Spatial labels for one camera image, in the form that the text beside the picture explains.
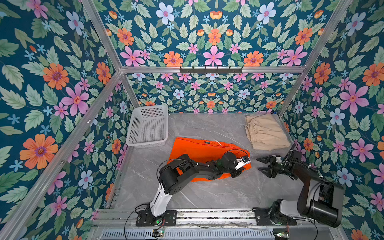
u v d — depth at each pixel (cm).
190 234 77
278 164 76
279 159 83
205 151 101
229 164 71
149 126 111
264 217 73
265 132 104
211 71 93
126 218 73
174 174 52
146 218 70
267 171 81
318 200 43
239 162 76
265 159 78
